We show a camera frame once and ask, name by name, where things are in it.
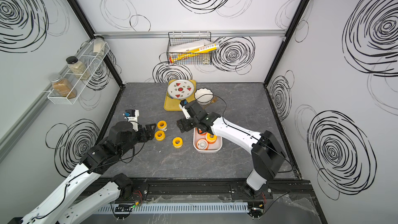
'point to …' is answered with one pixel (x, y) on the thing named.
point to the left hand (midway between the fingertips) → (149, 125)
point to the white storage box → (214, 148)
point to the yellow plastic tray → (172, 104)
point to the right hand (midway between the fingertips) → (184, 121)
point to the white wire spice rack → (93, 61)
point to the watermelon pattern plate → (180, 89)
